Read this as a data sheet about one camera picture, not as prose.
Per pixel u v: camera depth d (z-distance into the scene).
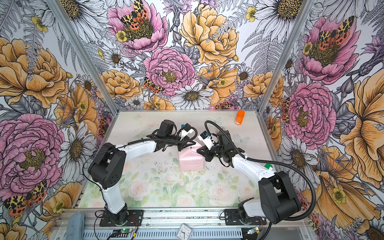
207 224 0.73
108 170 0.49
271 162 0.49
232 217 0.73
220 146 0.73
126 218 0.72
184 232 0.69
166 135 0.75
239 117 1.08
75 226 0.70
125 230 0.71
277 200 0.42
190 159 0.85
